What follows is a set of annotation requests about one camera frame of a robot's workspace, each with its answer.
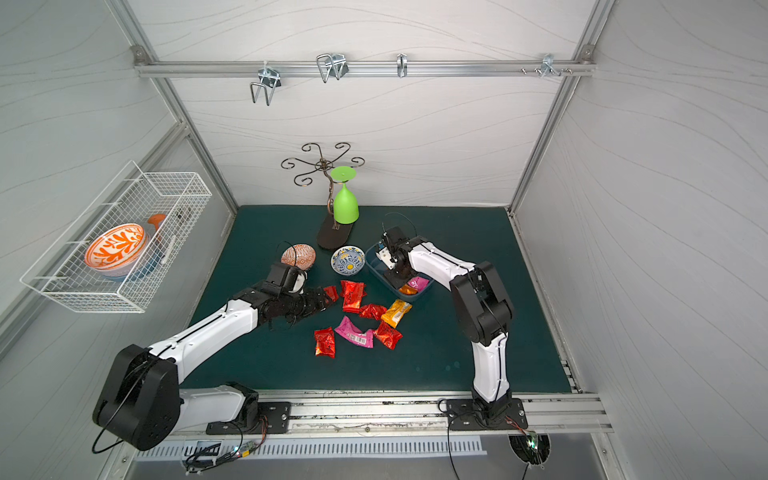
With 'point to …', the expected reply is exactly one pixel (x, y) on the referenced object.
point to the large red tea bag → (352, 296)
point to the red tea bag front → (325, 342)
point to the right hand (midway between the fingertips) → (399, 274)
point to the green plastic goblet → (346, 209)
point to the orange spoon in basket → (155, 219)
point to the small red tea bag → (332, 292)
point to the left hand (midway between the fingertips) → (325, 306)
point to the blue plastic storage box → (378, 268)
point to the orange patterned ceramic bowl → (305, 256)
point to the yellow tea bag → (397, 310)
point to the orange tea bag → (408, 290)
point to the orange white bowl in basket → (113, 249)
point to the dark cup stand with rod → (330, 232)
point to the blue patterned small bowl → (348, 260)
